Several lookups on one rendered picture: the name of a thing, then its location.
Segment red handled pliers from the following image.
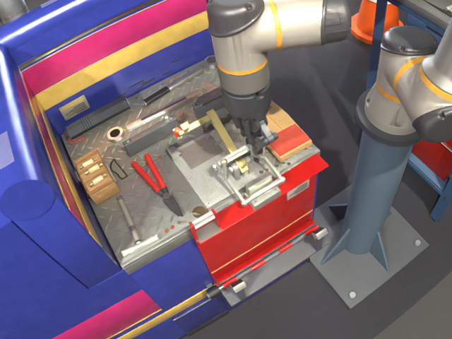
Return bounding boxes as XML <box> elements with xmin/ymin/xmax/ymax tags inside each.
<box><xmin>131</xmin><ymin>152</ymin><xmax>184</xmax><ymax>218</ymax></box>

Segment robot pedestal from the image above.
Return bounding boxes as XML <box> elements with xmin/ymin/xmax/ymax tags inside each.
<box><xmin>310</xmin><ymin>121</ymin><xmax>431</xmax><ymax>310</ymax></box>

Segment red and grey striped rod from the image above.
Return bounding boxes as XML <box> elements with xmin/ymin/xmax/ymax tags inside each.
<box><xmin>211</xmin><ymin>228</ymin><xmax>319</xmax><ymax>291</ymax></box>

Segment short black bar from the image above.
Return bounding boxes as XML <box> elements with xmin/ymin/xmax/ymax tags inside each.
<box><xmin>142</xmin><ymin>85</ymin><xmax>172</xmax><ymax>106</ymax></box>

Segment grey latch base plate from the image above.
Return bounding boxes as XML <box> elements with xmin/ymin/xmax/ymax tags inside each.
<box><xmin>165</xmin><ymin>133</ymin><xmax>284</xmax><ymax>213</ymax></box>

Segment brass angled flat bar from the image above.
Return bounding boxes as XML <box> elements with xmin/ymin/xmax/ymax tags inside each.
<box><xmin>179</xmin><ymin>109</ymin><xmax>250</xmax><ymax>174</ymax></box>

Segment blue and pink waltzer car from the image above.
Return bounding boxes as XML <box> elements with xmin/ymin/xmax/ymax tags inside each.
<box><xmin>0</xmin><ymin>0</ymin><xmax>330</xmax><ymax>339</ymax></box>

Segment long black box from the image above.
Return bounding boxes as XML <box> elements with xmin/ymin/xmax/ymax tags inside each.
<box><xmin>65</xmin><ymin>95</ymin><xmax>131</xmax><ymax>141</ymax></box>

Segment blue metal rack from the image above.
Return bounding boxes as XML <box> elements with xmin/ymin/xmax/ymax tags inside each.
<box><xmin>364</xmin><ymin>0</ymin><xmax>452</xmax><ymax>222</ymax></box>

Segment white panel label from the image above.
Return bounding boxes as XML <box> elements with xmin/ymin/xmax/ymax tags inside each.
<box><xmin>285</xmin><ymin>179</ymin><xmax>311</xmax><ymax>202</ymax></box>

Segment silver pin rod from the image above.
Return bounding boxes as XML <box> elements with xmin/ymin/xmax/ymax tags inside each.
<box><xmin>190</xmin><ymin>208</ymin><xmax>218</xmax><ymax>230</ymax></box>

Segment orange traffic cone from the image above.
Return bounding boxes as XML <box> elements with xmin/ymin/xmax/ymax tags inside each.
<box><xmin>350</xmin><ymin>0</ymin><xmax>404</xmax><ymax>45</ymax></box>

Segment cork and red pad block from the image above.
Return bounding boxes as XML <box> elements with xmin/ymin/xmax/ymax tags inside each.
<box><xmin>264</xmin><ymin>101</ymin><xmax>314</xmax><ymax>164</ymax></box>

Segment silver wire latch hook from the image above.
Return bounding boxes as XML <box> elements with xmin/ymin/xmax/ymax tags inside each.
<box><xmin>235</xmin><ymin>155</ymin><xmax>286</xmax><ymax>208</ymax></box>

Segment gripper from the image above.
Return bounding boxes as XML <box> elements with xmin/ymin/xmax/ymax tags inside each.
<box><xmin>221</xmin><ymin>83</ymin><xmax>279</xmax><ymax>157</ymax></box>

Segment silver latch lever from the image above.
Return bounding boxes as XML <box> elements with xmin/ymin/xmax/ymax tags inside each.
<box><xmin>210</xmin><ymin>145</ymin><xmax>256</xmax><ymax>184</ymax></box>

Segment yellow warning label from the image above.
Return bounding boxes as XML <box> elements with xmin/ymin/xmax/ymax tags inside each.
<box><xmin>58</xmin><ymin>94</ymin><xmax>91</xmax><ymax>121</ymax></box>

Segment brown box of fuses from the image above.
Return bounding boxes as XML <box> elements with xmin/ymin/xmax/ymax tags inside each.
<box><xmin>73</xmin><ymin>148</ymin><xmax>121</xmax><ymax>206</ymax></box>

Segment dark grey long block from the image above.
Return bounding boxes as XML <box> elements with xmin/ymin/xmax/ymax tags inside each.
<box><xmin>122</xmin><ymin>114</ymin><xmax>185</xmax><ymax>157</ymax></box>

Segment silver round rod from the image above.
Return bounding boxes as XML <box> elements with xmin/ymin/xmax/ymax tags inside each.
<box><xmin>117</xmin><ymin>196</ymin><xmax>143</xmax><ymax>245</ymax></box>

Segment red box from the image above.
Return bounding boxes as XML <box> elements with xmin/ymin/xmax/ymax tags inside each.
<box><xmin>410</xmin><ymin>138</ymin><xmax>452</xmax><ymax>182</ymax></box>

